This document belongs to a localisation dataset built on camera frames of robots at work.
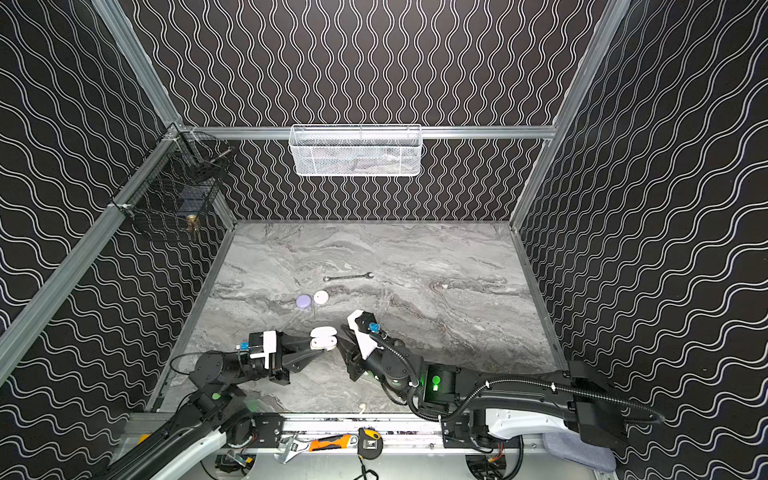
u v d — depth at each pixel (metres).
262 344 0.52
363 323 0.53
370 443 0.70
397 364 0.49
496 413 0.56
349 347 0.58
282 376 0.58
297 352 0.63
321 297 0.98
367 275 1.04
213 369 0.53
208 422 0.56
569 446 0.71
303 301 0.98
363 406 0.78
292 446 0.72
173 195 0.92
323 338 0.61
